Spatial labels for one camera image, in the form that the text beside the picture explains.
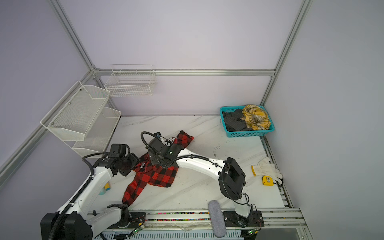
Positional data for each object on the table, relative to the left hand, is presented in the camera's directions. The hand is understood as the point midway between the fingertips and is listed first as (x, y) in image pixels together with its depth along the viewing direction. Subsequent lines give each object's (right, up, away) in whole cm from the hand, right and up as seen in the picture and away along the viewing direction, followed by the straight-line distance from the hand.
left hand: (135, 163), depth 83 cm
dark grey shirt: (+61, +26, +24) cm, 71 cm away
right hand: (+14, +7, -2) cm, 15 cm away
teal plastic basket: (+68, +16, +19) cm, 72 cm away
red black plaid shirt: (+7, -6, 0) cm, 9 cm away
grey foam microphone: (+45, -26, -12) cm, 53 cm away
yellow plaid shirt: (+77, +27, +22) cm, 84 cm away
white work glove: (+77, -5, +9) cm, 77 cm away
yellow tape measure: (+76, -11, +3) cm, 77 cm away
